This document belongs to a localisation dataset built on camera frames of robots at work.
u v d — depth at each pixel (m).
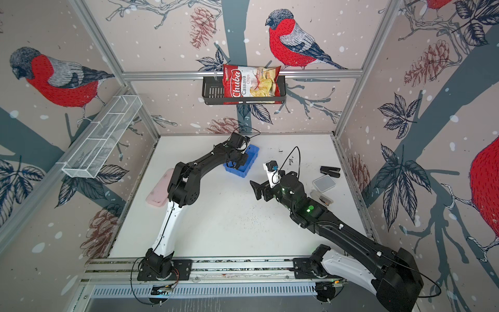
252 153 1.10
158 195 0.93
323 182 0.99
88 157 0.71
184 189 0.62
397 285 0.38
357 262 0.54
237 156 0.90
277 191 0.64
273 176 0.61
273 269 0.75
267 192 0.66
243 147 0.92
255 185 0.70
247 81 0.88
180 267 0.74
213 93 0.94
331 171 1.02
